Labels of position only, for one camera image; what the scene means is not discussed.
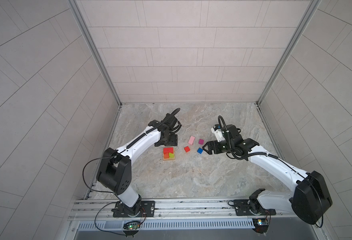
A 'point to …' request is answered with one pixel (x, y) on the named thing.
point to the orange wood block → (166, 155)
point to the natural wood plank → (170, 159)
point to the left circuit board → (132, 225)
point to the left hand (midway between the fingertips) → (173, 141)
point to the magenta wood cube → (201, 141)
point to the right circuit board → (260, 222)
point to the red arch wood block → (166, 150)
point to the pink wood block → (191, 140)
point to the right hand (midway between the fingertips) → (208, 147)
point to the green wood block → (171, 155)
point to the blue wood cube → (200, 150)
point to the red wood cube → (187, 149)
